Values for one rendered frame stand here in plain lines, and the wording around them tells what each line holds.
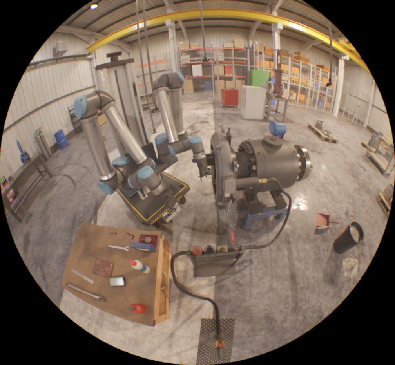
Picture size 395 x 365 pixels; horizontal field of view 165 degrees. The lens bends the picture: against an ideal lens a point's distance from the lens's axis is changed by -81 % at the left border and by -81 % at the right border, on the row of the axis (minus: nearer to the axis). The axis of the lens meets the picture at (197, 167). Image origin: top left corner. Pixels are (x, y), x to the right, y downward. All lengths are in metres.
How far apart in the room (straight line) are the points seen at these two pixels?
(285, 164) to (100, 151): 1.50
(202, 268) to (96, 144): 1.41
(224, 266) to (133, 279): 0.88
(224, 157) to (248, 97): 4.02
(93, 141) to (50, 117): 8.28
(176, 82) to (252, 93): 4.02
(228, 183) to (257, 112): 4.35
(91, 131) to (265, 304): 1.96
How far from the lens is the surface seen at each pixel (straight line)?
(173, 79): 1.14
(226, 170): 1.07
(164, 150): 1.35
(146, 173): 0.75
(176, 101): 1.20
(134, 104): 1.31
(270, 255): 1.68
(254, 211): 1.56
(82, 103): 0.82
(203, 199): 1.92
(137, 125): 1.37
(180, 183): 1.72
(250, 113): 5.10
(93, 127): 0.87
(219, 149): 1.13
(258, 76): 8.37
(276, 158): 1.36
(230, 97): 6.53
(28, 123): 8.62
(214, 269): 1.52
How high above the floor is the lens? 1.51
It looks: 38 degrees down
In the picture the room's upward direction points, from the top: 5 degrees counter-clockwise
